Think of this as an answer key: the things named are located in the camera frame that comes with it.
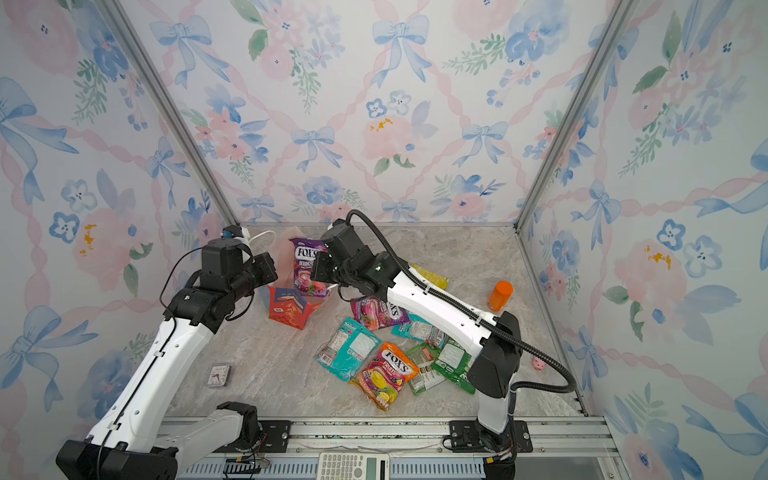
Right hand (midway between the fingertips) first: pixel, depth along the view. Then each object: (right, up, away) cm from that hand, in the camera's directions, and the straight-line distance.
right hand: (311, 264), depth 73 cm
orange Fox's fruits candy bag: (+16, -32, +7) cm, 36 cm away
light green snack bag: (+29, -27, +14) cm, 42 cm away
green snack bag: (+37, -28, +10) cm, 47 cm away
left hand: (-10, +2, +2) cm, 10 cm away
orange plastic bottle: (+53, -10, +18) cm, 56 cm away
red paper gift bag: (-8, -11, +7) cm, 16 cm away
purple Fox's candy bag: (-2, +3, +2) cm, 4 cm away
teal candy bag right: (+27, -20, +18) cm, 38 cm away
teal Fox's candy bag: (+7, -25, +13) cm, 29 cm away
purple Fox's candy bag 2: (+14, -16, +21) cm, 30 cm away
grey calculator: (+11, -47, -4) cm, 48 cm away
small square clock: (-28, -31, +9) cm, 43 cm away
